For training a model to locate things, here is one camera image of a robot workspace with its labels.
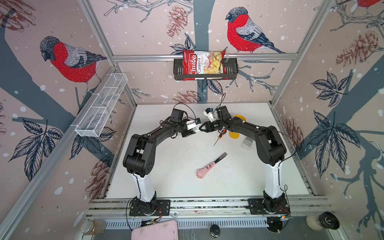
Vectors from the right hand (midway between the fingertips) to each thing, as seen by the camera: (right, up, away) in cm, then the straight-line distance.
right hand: (200, 130), depth 96 cm
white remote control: (-2, +2, -3) cm, 4 cm away
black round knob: (+5, -38, -36) cm, 52 cm away
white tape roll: (+50, -34, -36) cm, 70 cm away
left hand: (-5, +3, -2) cm, 6 cm away
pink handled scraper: (0, -23, -13) cm, 26 cm away
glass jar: (-46, -38, -34) cm, 69 cm away
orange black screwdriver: (+16, -3, +5) cm, 17 cm away
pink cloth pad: (-17, -42, -30) cm, 55 cm away
